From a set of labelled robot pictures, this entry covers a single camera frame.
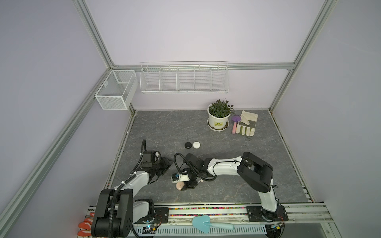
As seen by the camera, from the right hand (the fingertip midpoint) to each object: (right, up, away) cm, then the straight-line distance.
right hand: (180, 181), depth 85 cm
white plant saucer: (+28, +29, +23) cm, 47 cm away
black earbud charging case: (+4, +19, +14) cm, 24 cm away
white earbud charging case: (+10, +19, +14) cm, 26 cm away
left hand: (-5, +9, +3) cm, 11 cm away
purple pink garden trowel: (+40, +38, +28) cm, 62 cm away
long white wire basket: (+18, +67, +20) cm, 72 cm away
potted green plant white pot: (+24, +40, +11) cm, 48 cm away
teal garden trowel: (+13, -15, -14) cm, 24 cm away
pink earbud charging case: (0, -1, -3) cm, 3 cm away
